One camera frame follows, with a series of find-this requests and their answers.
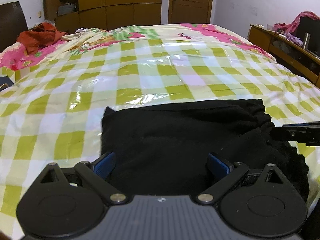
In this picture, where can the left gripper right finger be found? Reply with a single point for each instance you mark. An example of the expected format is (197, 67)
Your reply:
(225, 175)

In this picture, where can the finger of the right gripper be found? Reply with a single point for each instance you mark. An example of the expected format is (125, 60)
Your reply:
(307, 133)

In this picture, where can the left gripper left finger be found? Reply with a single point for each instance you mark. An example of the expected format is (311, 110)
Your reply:
(93, 176)

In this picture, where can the black pants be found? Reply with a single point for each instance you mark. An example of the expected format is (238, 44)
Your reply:
(163, 149)

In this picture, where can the wooden side cabinet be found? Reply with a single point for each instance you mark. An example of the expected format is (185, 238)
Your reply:
(287, 53)

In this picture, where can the checkered green bed quilt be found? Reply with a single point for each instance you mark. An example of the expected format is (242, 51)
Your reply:
(53, 110)

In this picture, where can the pink clothes pile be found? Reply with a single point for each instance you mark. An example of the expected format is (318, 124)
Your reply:
(292, 27)

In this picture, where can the dark blue flat pouch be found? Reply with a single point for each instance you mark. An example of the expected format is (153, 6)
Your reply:
(5, 82)

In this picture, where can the red crumpled garment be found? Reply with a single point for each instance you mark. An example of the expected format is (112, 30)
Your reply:
(40, 36)

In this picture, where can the brown wooden wardrobe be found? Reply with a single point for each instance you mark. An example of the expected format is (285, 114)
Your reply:
(70, 15)

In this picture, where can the dark wooden headboard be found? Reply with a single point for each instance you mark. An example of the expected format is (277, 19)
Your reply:
(12, 23)

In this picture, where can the brown wooden door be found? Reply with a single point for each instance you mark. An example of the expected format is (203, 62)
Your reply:
(189, 11)

